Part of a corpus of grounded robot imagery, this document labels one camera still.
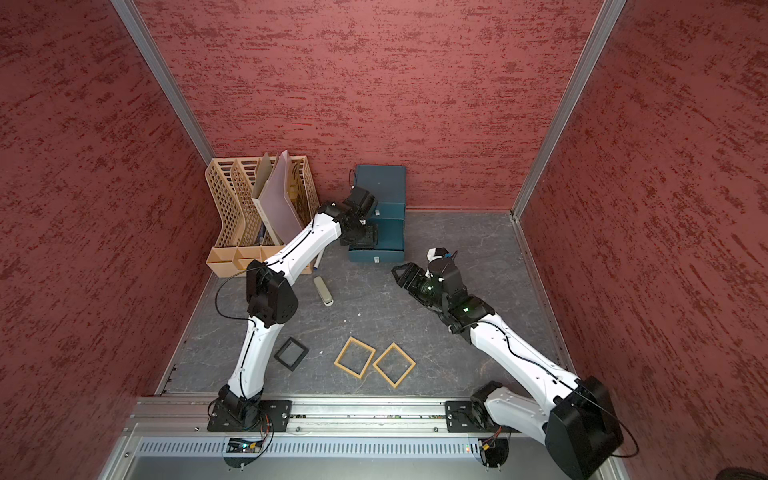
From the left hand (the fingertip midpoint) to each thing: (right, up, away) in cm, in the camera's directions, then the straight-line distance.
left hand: (364, 242), depth 94 cm
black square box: (+2, +1, -8) cm, 9 cm away
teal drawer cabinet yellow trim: (+8, +21, +13) cm, 26 cm away
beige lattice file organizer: (-44, +4, +10) cm, 45 cm away
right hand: (+10, -10, -15) cm, 21 cm away
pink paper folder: (-26, +8, -2) cm, 27 cm away
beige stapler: (-13, -16, 0) cm, 21 cm away
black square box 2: (-21, -33, -9) cm, 40 cm away
